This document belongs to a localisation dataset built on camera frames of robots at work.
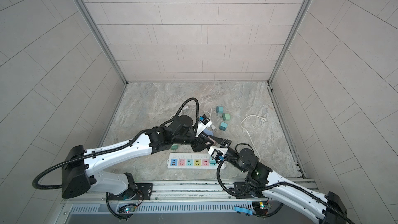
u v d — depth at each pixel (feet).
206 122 2.01
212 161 2.51
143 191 2.33
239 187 2.44
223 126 2.99
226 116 3.15
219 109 3.26
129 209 2.12
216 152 1.80
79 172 1.26
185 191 2.38
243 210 2.15
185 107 3.27
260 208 2.23
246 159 1.73
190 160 2.58
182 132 1.81
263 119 3.11
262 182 1.78
